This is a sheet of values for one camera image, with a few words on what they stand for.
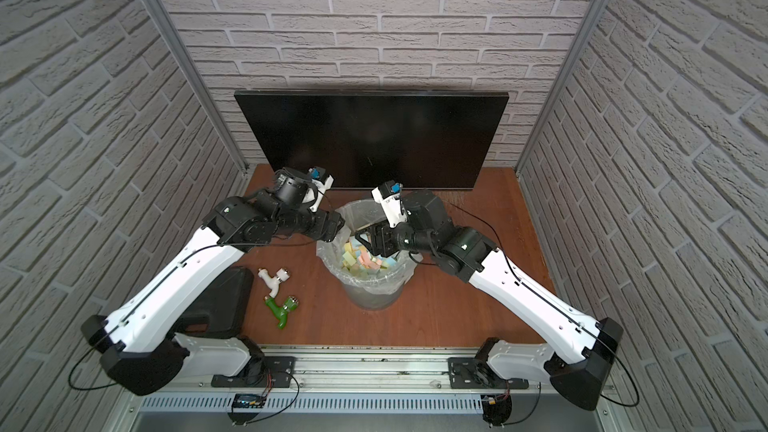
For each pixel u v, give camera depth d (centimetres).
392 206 58
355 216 78
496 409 71
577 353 38
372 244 57
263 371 67
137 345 38
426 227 50
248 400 72
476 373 65
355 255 77
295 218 55
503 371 61
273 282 87
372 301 81
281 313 82
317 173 60
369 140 102
